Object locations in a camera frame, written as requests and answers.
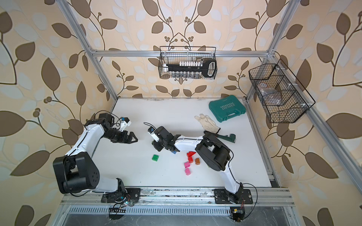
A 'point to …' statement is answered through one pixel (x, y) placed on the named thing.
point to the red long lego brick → (191, 153)
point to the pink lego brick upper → (187, 165)
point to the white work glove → (207, 123)
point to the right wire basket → (283, 101)
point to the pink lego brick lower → (187, 171)
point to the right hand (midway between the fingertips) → (155, 141)
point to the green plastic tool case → (226, 107)
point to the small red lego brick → (190, 159)
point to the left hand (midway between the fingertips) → (127, 138)
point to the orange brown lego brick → (197, 161)
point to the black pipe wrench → (232, 138)
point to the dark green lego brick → (155, 157)
